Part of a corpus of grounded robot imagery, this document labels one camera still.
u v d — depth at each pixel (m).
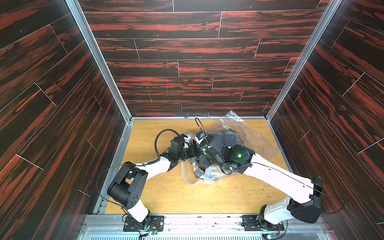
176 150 0.70
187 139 0.82
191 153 0.78
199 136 0.59
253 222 0.74
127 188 0.46
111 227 0.74
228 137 0.93
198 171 0.86
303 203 0.41
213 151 0.49
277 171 0.43
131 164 0.50
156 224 0.73
